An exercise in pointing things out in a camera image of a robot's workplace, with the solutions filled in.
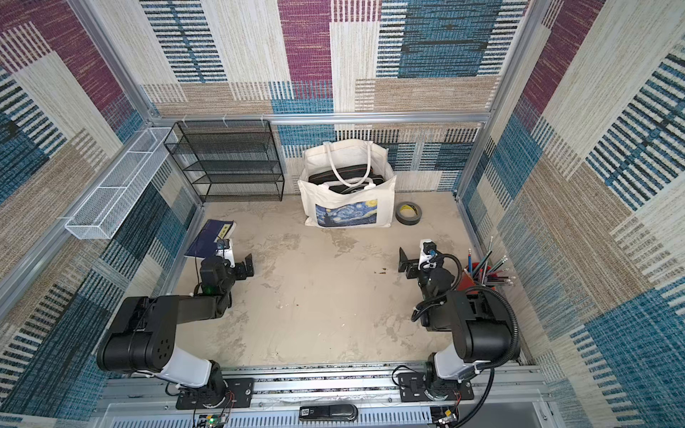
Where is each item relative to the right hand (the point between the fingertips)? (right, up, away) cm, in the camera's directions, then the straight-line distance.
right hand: (418, 250), depth 91 cm
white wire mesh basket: (-88, +12, -19) cm, 91 cm away
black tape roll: (+2, +13, +23) cm, 27 cm away
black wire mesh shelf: (-72, +34, +19) cm, 82 cm away
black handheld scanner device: (-28, -37, -24) cm, 53 cm away
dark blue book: (-77, +6, +18) cm, 79 cm away
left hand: (-62, -2, +4) cm, 62 cm away
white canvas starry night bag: (-23, +23, +6) cm, 33 cm away
